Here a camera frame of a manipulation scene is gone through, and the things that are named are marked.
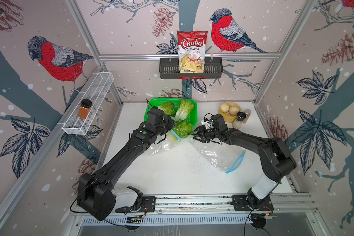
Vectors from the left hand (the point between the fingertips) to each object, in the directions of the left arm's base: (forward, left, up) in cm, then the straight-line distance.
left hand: (178, 117), depth 78 cm
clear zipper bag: (-11, -29, -24) cm, 39 cm away
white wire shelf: (+17, +50, +4) cm, 53 cm away
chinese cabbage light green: (+20, -4, -14) cm, 25 cm away
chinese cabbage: (+23, +8, -17) cm, 30 cm away
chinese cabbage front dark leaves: (-3, -2, -6) cm, 7 cm away
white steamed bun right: (+23, -41, -20) cm, 51 cm away
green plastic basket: (+30, +18, -18) cm, 39 cm away
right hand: (-2, -7, -14) cm, 16 cm away
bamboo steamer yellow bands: (+18, -36, -23) cm, 46 cm away
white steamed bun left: (+24, -34, -18) cm, 45 cm away
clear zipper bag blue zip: (-17, +6, +3) cm, 18 cm away
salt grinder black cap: (+13, -42, -16) cm, 47 cm away
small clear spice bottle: (+17, -49, -16) cm, 54 cm away
